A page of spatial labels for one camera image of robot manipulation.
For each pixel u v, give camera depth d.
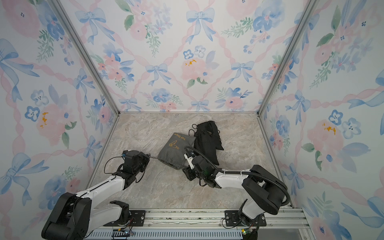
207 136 0.93
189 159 0.78
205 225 0.73
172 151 0.91
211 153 0.90
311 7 0.69
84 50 0.84
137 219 0.73
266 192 0.44
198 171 0.70
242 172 0.50
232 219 0.73
